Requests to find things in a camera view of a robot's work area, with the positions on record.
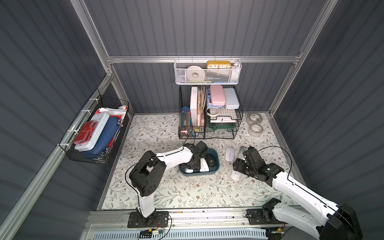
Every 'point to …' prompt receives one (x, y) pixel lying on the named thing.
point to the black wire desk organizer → (208, 112)
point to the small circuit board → (148, 233)
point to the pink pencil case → (217, 97)
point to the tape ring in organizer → (213, 115)
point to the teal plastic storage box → (213, 169)
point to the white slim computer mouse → (187, 170)
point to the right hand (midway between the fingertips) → (241, 168)
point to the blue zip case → (112, 128)
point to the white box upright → (194, 106)
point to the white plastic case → (102, 118)
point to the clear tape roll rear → (254, 118)
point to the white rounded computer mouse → (229, 153)
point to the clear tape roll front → (255, 130)
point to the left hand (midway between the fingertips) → (193, 166)
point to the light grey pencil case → (231, 102)
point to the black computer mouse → (210, 159)
